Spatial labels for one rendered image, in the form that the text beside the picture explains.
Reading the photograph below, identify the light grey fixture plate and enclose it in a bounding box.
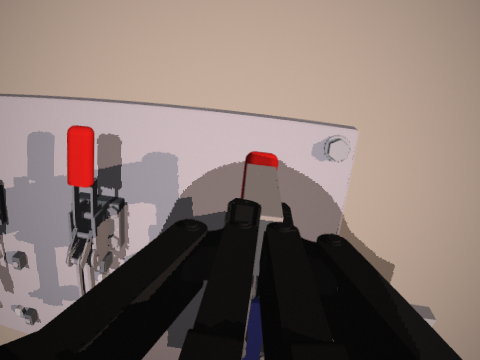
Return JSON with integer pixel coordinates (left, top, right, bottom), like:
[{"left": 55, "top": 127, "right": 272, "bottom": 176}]
[{"left": 0, "top": 94, "right": 360, "bottom": 334}]

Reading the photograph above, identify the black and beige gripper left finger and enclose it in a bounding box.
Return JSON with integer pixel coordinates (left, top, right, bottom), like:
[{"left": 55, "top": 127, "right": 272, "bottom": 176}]
[{"left": 0, "top": 164, "right": 263, "bottom": 360}]

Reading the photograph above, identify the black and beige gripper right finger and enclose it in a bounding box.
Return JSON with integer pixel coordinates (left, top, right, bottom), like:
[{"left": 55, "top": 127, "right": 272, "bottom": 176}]
[{"left": 254, "top": 165, "right": 462, "bottom": 360}]

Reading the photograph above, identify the blue rectangular plate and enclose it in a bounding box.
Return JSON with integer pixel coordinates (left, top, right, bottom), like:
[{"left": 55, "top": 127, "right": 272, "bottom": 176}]
[{"left": 242, "top": 289, "right": 263, "bottom": 360}]

